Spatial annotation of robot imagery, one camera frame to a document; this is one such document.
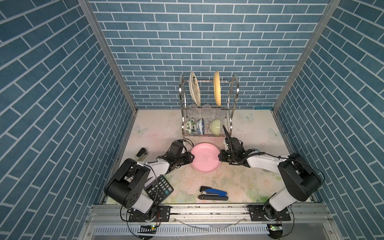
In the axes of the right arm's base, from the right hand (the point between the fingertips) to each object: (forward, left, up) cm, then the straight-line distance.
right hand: (217, 154), depth 92 cm
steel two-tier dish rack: (+32, +8, +10) cm, 34 cm away
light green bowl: (+14, +2, +10) cm, 17 cm away
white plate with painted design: (+27, +16, +29) cm, 43 cm away
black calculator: (-23, +31, -2) cm, 39 cm away
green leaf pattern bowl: (+12, +18, +10) cm, 24 cm away
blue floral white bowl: (+13, +12, +11) cm, 20 cm away
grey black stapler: (-4, +47, +1) cm, 47 cm away
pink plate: (-3, +6, -1) cm, 7 cm away
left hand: (-3, +14, 0) cm, 15 cm away
